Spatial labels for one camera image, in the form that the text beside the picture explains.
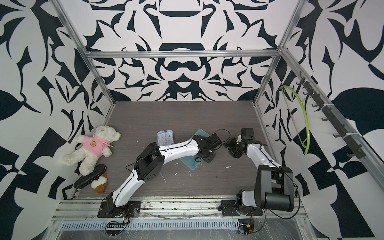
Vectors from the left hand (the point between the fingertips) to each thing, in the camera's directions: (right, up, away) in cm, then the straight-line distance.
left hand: (208, 153), depth 92 cm
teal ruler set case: (-9, -4, -3) cm, 10 cm away
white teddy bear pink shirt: (-67, +5, -5) cm, 67 cm away
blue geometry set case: (-28, +9, +7) cm, 30 cm away
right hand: (+10, +6, -2) cm, 12 cm away
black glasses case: (-66, -11, -12) cm, 68 cm away
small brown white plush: (-58, -13, -13) cm, 61 cm away
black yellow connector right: (+16, -31, -21) cm, 40 cm away
